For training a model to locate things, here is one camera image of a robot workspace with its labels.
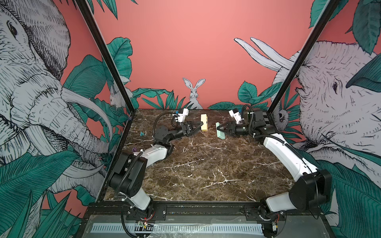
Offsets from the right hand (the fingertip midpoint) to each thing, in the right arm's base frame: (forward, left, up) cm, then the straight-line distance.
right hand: (218, 127), depth 75 cm
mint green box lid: (-4, -1, 0) cm, 4 cm away
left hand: (-4, +8, +6) cm, 11 cm away
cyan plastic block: (+13, +51, -25) cm, 58 cm away
